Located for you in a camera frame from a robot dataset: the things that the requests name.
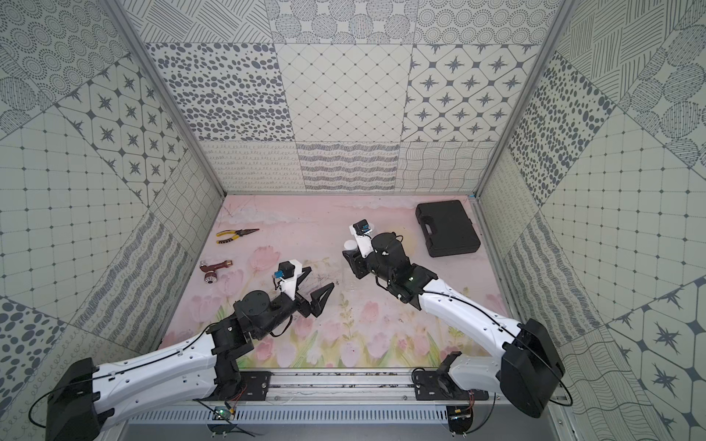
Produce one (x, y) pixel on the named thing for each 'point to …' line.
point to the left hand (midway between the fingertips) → (319, 271)
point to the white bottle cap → (350, 244)
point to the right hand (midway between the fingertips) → (351, 251)
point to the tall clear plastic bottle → (346, 240)
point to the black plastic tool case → (448, 228)
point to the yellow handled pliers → (237, 233)
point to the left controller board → (222, 412)
